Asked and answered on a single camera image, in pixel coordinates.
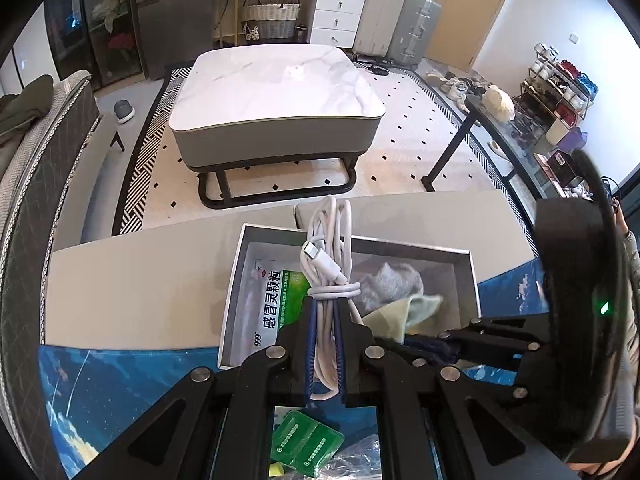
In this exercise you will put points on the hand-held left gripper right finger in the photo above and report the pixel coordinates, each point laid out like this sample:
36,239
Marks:
344,355

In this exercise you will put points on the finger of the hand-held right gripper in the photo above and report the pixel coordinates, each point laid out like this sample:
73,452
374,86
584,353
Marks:
480,350
510,325

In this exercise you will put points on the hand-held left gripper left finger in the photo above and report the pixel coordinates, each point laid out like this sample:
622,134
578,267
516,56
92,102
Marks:
311,350

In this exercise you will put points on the green white medicine packet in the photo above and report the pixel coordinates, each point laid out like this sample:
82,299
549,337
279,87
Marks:
270,305

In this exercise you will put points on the pale green cloth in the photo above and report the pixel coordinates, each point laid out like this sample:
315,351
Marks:
395,317

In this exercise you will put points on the grey cardboard box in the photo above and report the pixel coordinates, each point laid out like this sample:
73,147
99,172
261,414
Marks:
450,280

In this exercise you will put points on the grey dotted sock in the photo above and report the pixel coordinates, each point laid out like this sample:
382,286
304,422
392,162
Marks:
390,282

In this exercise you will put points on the green foil packet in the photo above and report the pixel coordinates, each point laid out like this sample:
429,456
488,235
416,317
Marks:
305,440

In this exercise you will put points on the clear plastic bag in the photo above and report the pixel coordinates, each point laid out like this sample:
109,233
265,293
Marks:
362,460

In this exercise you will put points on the black box on side table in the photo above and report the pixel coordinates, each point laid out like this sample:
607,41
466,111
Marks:
562,167

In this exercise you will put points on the black glass side table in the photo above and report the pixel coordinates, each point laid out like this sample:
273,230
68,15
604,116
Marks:
520,145

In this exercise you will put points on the cream plastic bag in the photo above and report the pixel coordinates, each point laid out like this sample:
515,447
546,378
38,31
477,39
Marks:
499,102

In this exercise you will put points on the shoe rack with shoes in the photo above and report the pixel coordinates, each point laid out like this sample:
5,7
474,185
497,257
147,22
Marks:
560,80

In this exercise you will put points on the blue printed desk mat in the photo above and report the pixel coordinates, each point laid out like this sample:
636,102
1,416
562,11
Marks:
100,400

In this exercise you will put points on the white dotted rug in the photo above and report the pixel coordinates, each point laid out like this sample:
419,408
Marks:
410,130

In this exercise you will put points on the shoes on floor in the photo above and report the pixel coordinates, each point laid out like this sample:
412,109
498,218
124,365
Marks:
455,85

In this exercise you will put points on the white marble coffee table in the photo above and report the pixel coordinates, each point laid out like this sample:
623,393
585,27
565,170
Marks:
270,90

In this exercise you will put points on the tan wooden door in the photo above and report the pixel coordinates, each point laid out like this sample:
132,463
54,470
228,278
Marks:
470,10

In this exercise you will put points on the grey slipper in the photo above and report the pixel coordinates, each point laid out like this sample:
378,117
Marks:
124,111

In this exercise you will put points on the silver suitcase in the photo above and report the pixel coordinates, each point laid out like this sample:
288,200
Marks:
415,27

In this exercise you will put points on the beige suitcase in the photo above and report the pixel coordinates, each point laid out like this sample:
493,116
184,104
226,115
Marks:
382,17

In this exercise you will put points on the wicker basket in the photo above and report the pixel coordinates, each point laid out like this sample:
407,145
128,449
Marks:
270,20

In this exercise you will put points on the white dresser with drawers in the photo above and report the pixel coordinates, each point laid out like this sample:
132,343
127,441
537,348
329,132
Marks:
335,15

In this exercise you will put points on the silver refrigerator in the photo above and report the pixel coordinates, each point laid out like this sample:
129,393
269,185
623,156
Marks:
170,15

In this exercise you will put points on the brown duvet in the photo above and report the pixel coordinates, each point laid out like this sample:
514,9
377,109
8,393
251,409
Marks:
22,110

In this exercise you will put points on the dark glass display cabinet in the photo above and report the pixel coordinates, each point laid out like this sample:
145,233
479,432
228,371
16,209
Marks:
90,25

